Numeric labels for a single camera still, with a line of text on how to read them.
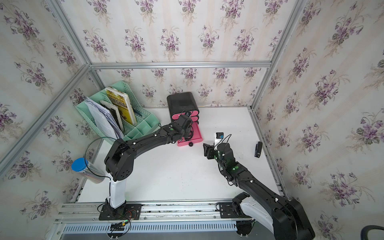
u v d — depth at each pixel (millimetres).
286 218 393
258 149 930
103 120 790
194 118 995
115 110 913
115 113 911
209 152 719
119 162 498
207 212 751
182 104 988
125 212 713
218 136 702
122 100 922
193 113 947
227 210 732
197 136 999
